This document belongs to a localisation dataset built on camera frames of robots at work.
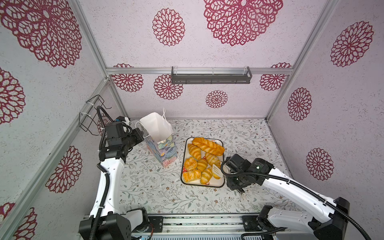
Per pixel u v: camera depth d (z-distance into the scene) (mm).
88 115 734
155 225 733
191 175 858
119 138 548
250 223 717
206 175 874
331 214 389
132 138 639
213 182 868
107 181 431
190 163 913
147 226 725
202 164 914
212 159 922
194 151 965
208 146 1001
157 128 987
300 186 438
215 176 820
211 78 868
